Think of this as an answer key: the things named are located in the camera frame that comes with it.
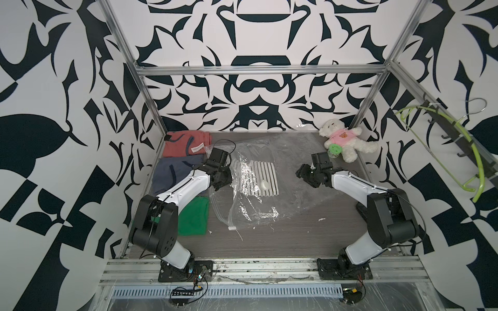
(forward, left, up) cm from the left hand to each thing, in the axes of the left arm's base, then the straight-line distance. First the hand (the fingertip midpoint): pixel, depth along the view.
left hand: (231, 174), depth 90 cm
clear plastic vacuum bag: (-10, -30, -10) cm, 33 cm away
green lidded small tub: (+17, -56, -5) cm, 59 cm away
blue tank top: (+8, +33, -7) cm, 34 cm away
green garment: (-17, +17, -9) cm, 26 cm away
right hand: (+2, -32, -3) cm, 33 cm away
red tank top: (+26, +27, -7) cm, 38 cm away
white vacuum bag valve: (-4, -15, -4) cm, 16 cm away
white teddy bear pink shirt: (+22, -63, -2) cm, 66 cm away
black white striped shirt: (-4, -12, +2) cm, 13 cm away
